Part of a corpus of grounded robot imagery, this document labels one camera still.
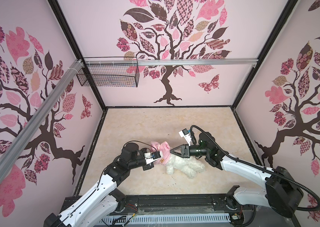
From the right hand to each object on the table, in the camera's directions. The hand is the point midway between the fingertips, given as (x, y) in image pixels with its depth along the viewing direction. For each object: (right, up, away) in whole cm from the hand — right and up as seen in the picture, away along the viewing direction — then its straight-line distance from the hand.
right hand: (171, 151), depth 72 cm
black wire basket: (-53, +55, +50) cm, 92 cm away
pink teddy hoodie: (-4, +3, -3) cm, 6 cm away
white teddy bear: (+10, -11, +8) cm, 17 cm away
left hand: (-7, -3, +3) cm, 8 cm away
